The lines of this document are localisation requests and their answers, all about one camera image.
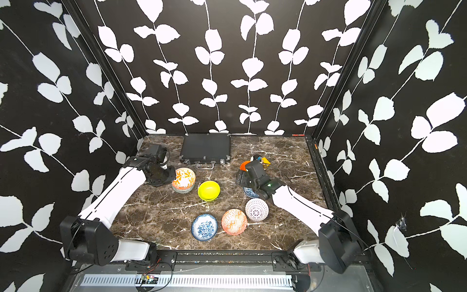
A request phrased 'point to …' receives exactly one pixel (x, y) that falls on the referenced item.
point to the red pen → (298, 135)
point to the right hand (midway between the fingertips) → (240, 173)
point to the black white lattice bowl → (256, 209)
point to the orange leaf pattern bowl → (185, 179)
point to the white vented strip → (133, 280)
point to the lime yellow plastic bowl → (208, 190)
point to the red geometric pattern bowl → (234, 222)
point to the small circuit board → (149, 279)
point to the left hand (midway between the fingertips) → (174, 175)
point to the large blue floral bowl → (204, 227)
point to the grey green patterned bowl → (185, 191)
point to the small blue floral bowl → (250, 192)
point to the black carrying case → (205, 149)
